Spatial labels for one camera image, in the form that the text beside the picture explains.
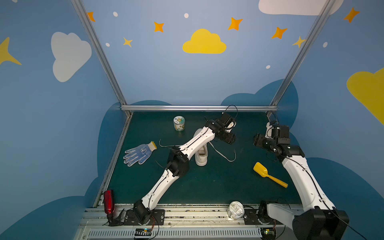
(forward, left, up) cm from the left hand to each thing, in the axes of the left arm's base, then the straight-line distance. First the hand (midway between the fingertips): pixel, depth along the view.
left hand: (230, 137), depth 93 cm
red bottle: (-36, +67, -10) cm, 77 cm away
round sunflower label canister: (+16, +34, -5) cm, 38 cm away
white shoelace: (+1, +12, -10) cm, 15 cm away
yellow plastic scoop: (-17, -20, -12) cm, 29 cm away
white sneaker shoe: (-12, +18, -2) cm, 22 cm away
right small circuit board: (-48, -15, -15) cm, 53 cm away
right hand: (-7, -14, +10) cm, 18 cm away
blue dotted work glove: (-5, +58, -12) cm, 60 cm away
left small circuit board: (-49, +48, -15) cm, 70 cm away
